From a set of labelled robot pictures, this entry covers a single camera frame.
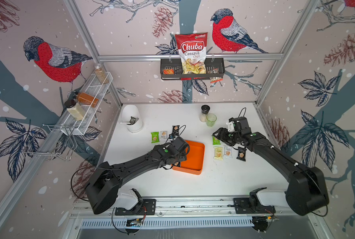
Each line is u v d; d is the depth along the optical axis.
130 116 1.04
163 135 1.00
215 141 0.98
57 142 0.66
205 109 1.03
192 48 0.81
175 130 1.04
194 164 0.86
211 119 1.07
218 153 0.92
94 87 0.88
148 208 0.73
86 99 0.73
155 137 1.00
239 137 0.64
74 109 0.65
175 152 0.62
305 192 0.41
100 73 0.85
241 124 0.66
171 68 0.95
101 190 0.41
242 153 0.91
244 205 0.73
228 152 0.92
